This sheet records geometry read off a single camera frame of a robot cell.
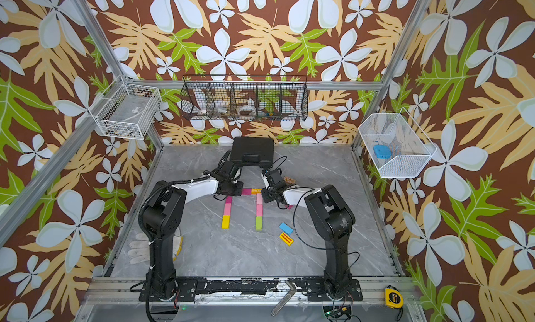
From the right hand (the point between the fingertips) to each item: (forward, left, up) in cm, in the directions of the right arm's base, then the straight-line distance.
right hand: (265, 191), depth 101 cm
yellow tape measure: (-45, -45, +2) cm, 63 cm away
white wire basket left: (+18, +58, +35) cm, 70 cm away
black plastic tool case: (+23, +7, +4) cm, 24 cm away
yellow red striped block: (-24, -10, 0) cm, 26 cm away
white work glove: (-28, +51, 0) cm, 59 cm away
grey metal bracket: (-45, -7, 0) cm, 46 cm away
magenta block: (-4, +18, 0) cm, 18 cm away
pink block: (-11, +3, +1) cm, 11 cm away
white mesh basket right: (+5, -54, +27) cm, 60 cm away
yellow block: (-16, +17, 0) cm, 24 cm away
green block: (-17, +3, 0) cm, 17 cm away
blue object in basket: (+2, -47, +26) cm, 54 cm away
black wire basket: (+32, +9, +32) cm, 46 cm away
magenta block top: (+1, +9, -1) cm, 9 cm away
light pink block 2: (-6, +3, +2) cm, 7 cm away
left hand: (+2, +12, +1) cm, 12 cm away
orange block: (0, +5, +1) cm, 5 cm away
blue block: (-19, -9, +1) cm, 21 cm away
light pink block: (-10, +17, 0) cm, 20 cm away
